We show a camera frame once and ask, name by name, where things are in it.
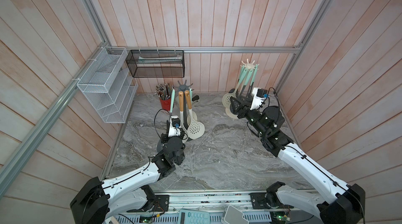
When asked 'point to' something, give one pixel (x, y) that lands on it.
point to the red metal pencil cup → (166, 104)
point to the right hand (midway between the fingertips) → (234, 97)
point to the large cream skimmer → (184, 138)
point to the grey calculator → (193, 216)
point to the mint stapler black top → (196, 97)
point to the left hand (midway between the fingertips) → (169, 123)
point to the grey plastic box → (234, 216)
